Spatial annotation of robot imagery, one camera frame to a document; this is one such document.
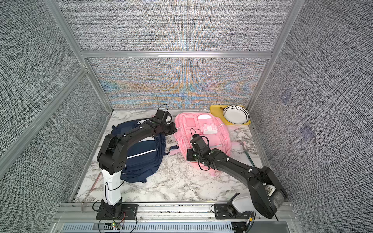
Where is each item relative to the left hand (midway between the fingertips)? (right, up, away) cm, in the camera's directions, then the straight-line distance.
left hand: (180, 128), depth 95 cm
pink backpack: (+20, 0, +6) cm, 21 cm away
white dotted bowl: (+44, +10, +21) cm, 50 cm away
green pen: (+44, -18, -2) cm, 48 cm away
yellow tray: (+30, +14, +23) cm, 41 cm away
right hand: (+5, -13, -10) cm, 17 cm away
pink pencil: (-48, -33, -13) cm, 59 cm away
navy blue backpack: (-23, -17, -5) cm, 29 cm away
